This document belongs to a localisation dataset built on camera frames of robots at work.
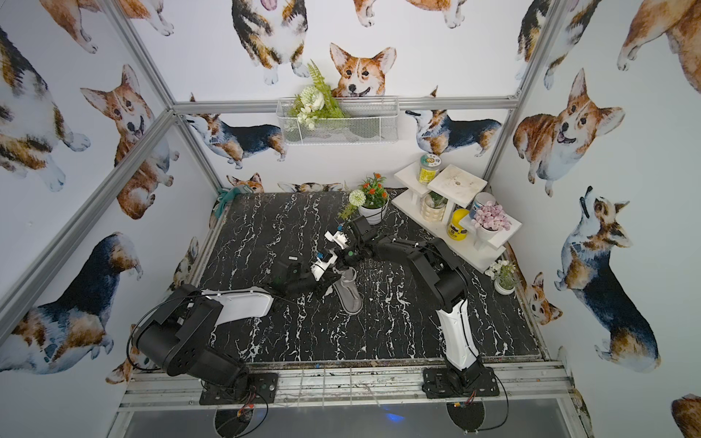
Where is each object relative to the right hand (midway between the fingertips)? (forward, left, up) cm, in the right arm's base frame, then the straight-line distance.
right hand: (330, 257), depth 90 cm
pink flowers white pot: (+3, -48, +15) cm, 50 cm away
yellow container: (+13, -44, -3) cm, 46 cm away
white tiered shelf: (+19, -42, +11) cm, 48 cm away
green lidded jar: (+29, -34, +13) cm, 47 cm away
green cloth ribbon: (+35, +50, -7) cm, 62 cm away
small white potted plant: (-7, -57, -6) cm, 58 cm away
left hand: (-3, -2, -2) cm, 4 cm away
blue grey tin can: (+12, -48, +13) cm, 51 cm away
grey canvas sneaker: (-9, -6, -6) cm, 12 cm away
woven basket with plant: (+22, -37, -4) cm, 43 cm away
